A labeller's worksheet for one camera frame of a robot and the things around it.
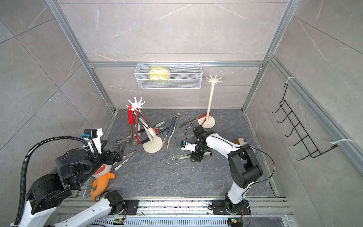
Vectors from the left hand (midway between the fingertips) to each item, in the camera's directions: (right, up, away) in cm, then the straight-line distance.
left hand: (117, 140), depth 58 cm
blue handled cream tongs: (+17, 0, +47) cm, 50 cm away
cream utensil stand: (+48, +7, +53) cm, 71 cm away
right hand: (+35, -13, +32) cm, 49 cm away
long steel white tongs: (+8, +6, +17) cm, 20 cm away
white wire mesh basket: (+27, +41, +43) cm, 65 cm away
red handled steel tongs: (+36, +9, +55) cm, 67 cm away
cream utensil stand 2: (+8, -7, +40) cm, 41 cm away
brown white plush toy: (+68, -6, +40) cm, 80 cm away
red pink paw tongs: (-14, -5, +43) cm, 45 cm away
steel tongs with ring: (+22, +12, +56) cm, 61 cm away
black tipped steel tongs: (+3, +3, +26) cm, 27 cm away
